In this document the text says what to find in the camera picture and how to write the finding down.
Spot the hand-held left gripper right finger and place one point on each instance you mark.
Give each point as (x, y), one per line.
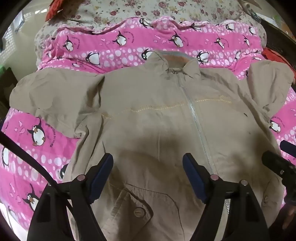
(194, 178)

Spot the window with mesh screen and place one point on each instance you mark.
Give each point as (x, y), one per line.
(12, 41)

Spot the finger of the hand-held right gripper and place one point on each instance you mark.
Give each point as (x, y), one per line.
(288, 148)
(277, 163)

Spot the person's right hand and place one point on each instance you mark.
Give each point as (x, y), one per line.
(291, 215)

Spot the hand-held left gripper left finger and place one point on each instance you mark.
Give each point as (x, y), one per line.
(101, 176)

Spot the beige zip jacket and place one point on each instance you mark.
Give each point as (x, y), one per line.
(150, 129)

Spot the red cloth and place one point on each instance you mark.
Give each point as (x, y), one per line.
(278, 55)
(56, 9)

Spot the dark wooden headboard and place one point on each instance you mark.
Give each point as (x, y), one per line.
(278, 32)

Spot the floral bed sheet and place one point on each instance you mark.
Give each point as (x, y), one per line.
(138, 11)

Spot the dark wooden furniture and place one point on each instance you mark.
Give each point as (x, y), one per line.
(7, 80)

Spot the pink penguin print blanket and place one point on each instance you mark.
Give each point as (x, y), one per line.
(150, 44)

